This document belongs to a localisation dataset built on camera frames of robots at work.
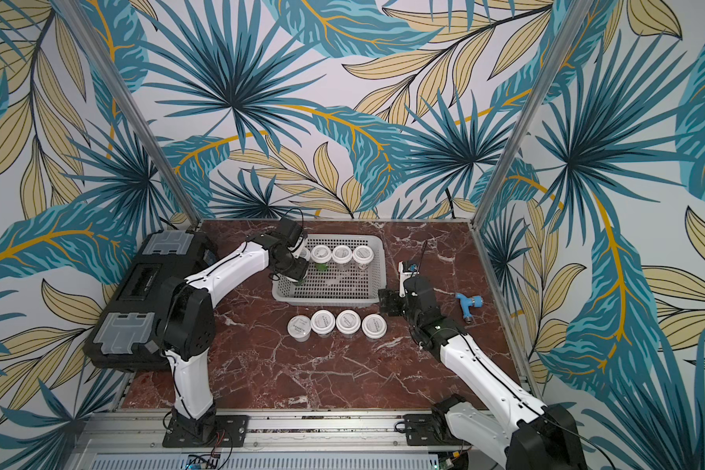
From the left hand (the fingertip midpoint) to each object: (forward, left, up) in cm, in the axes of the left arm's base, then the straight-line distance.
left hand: (294, 271), depth 93 cm
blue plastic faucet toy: (-6, -56, -7) cm, 57 cm away
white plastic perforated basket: (+6, -16, -8) cm, 18 cm away
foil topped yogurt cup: (-17, -3, -4) cm, 18 cm away
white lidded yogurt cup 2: (+9, -15, -2) cm, 17 cm away
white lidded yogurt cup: (+9, -8, -2) cm, 12 cm away
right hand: (-9, -30, +6) cm, 32 cm away
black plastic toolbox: (-25, +36, +8) cm, 44 cm away
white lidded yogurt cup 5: (-15, -18, -3) cm, 23 cm away
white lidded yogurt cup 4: (-16, -10, -3) cm, 19 cm away
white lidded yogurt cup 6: (-16, -25, -4) cm, 30 cm away
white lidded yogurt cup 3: (+9, -22, -2) cm, 24 cm away
